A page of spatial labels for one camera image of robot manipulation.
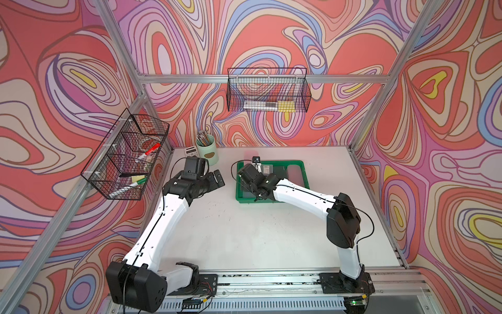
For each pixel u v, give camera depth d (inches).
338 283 28.8
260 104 32.3
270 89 37.7
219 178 28.0
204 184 25.5
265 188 23.9
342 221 19.1
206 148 40.7
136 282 14.5
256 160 29.9
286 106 35.8
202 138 40.1
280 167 41.2
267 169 40.3
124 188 28.0
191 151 46.4
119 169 28.9
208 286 28.3
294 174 40.0
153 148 30.1
